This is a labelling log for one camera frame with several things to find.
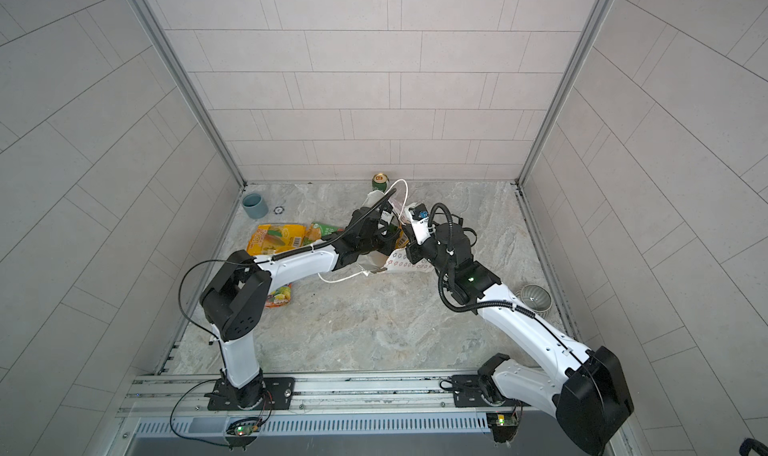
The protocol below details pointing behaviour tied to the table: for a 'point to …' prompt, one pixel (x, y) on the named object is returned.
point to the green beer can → (379, 182)
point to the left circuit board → (244, 427)
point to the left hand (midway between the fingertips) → (408, 231)
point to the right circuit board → (504, 425)
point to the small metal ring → (278, 210)
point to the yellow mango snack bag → (266, 239)
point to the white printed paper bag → (396, 259)
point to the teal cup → (255, 206)
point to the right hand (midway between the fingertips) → (402, 227)
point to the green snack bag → (316, 230)
